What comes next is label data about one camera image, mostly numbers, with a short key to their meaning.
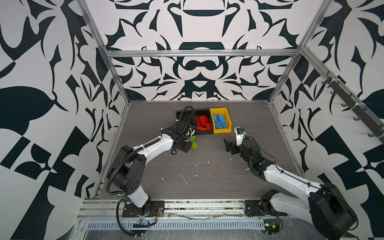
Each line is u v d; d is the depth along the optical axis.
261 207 0.67
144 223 0.71
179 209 0.76
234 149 0.76
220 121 1.04
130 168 0.46
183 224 0.71
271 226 0.71
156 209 0.74
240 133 0.72
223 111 1.07
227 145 0.76
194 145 0.96
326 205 0.41
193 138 0.99
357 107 0.59
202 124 1.03
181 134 0.70
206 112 1.06
